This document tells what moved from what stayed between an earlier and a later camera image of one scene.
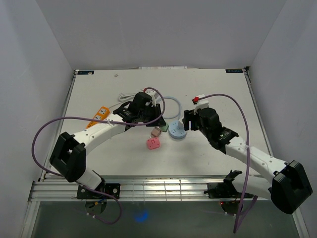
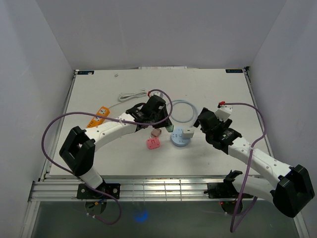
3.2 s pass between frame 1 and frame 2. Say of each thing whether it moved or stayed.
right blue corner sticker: stayed
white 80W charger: moved
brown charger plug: stayed
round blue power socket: moved
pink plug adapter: stayed
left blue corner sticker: stayed
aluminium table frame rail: stayed
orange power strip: stayed
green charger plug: moved
